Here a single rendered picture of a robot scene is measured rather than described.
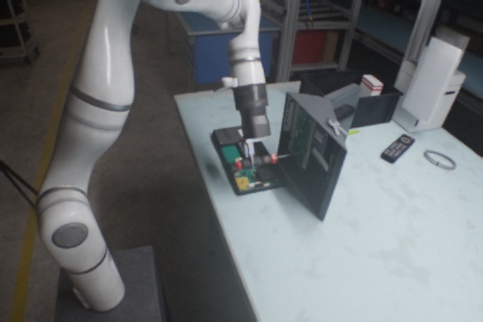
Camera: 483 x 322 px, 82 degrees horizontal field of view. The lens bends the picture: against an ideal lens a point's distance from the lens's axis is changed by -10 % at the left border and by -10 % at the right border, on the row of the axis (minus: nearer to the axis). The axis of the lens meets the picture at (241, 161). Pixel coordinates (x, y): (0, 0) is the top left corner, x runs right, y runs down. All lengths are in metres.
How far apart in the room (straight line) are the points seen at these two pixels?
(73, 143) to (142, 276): 0.43
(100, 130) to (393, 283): 0.61
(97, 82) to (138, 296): 0.52
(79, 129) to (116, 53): 0.12
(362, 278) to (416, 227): 0.22
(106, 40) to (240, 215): 0.46
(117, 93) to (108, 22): 0.09
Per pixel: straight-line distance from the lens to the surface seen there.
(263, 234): 0.69
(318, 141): 0.71
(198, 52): 2.20
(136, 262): 0.85
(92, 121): 0.46
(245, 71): 0.67
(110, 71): 0.45
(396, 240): 0.78
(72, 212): 0.54
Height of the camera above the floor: 1.55
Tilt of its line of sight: 40 degrees down
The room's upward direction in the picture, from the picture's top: 4 degrees clockwise
